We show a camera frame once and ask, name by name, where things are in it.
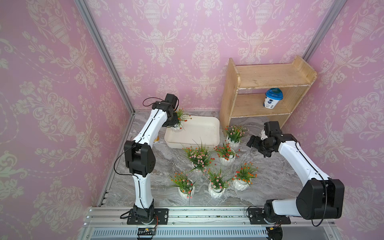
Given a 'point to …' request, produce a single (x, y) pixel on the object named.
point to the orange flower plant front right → (242, 179)
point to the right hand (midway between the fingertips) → (254, 146)
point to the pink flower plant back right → (234, 133)
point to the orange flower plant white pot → (181, 117)
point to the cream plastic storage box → (197, 131)
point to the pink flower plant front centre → (217, 183)
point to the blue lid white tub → (272, 96)
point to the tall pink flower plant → (200, 155)
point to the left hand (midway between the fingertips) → (171, 122)
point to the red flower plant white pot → (226, 154)
